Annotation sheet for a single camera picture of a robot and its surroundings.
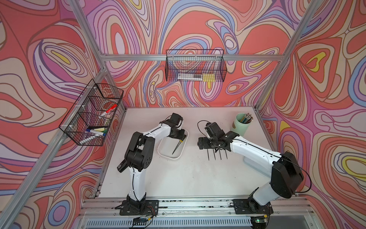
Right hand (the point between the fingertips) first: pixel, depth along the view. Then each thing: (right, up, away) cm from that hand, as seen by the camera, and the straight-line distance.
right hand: (205, 146), depth 86 cm
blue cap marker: (-57, +10, -16) cm, 60 cm away
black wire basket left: (-64, +16, -13) cm, 67 cm away
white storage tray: (-21, -3, +10) cm, 23 cm away
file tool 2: (+3, -8, +7) cm, 11 cm away
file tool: (+2, +1, -14) cm, 14 cm away
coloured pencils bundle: (+27, +17, +4) cm, 33 cm away
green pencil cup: (+26, +11, +9) cm, 29 cm away
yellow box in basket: (+3, +44, +5) cm, 44 cm away
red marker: (-53, +23, -9) cm, 58 cm away
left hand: (-14, +5, +13) cm, 20 cm away
